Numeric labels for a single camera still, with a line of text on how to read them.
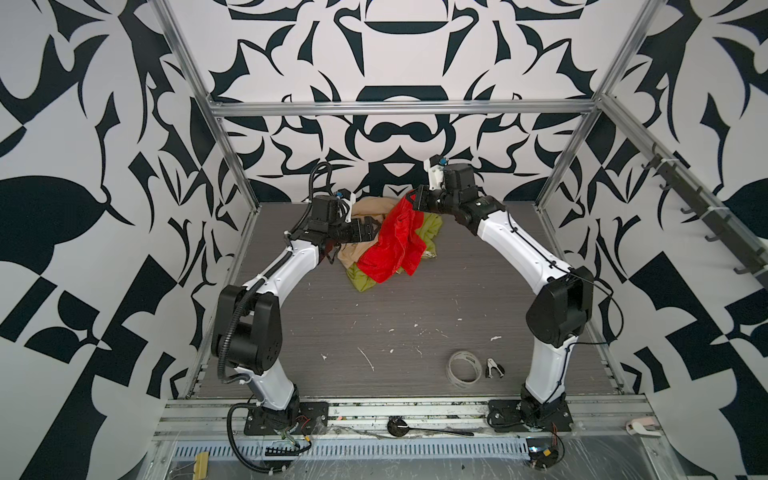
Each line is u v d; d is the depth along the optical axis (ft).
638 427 2.34
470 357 2.66
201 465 2.21
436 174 2.46
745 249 1.76
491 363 2.69
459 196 2.16
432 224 3.54
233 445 2.25
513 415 2.43
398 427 2.31
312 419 2.42
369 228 2.58
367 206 3.55
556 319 1.65
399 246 2.78
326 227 2.28
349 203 2.66
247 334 1.52
